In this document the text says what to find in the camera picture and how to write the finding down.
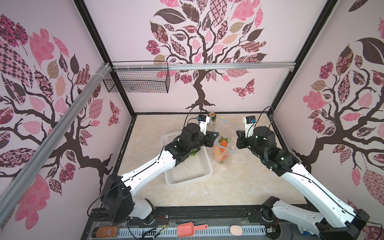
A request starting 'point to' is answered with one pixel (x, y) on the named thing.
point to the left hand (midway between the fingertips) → (219, 136)
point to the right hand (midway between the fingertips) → (238, 129)
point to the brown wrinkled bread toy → (217, 150)
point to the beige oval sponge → (236, 230)
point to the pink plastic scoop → (187, 229)
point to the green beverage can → (213, 116)
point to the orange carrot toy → (223, 142)
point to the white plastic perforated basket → (193, 168)
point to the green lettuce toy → (193, 152)
